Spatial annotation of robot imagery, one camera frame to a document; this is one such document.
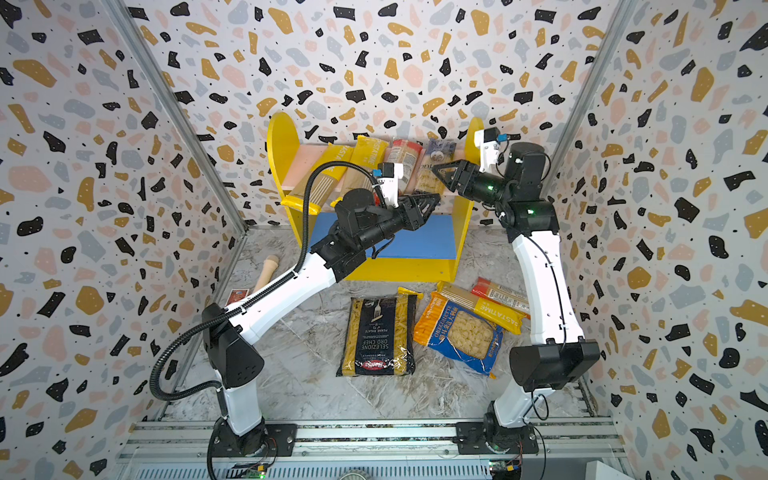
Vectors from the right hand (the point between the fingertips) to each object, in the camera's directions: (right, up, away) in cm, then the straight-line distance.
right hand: (434, 166), depth 63 cm
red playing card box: (-63, -32, +37) cm, 80 cm away
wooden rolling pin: (-54, -23, +43) cm, 73 cm away
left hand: (+1, -6, -1) cm, 6 cm away
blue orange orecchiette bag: (+10, -42, +26) cm, 51 cm away
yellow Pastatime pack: (+21, -37, +31) cm, 52 cm away
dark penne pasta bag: (-13, -42, +22) cm, 49 cm away
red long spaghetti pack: (+24, -32, +34) cm, 53 cm away
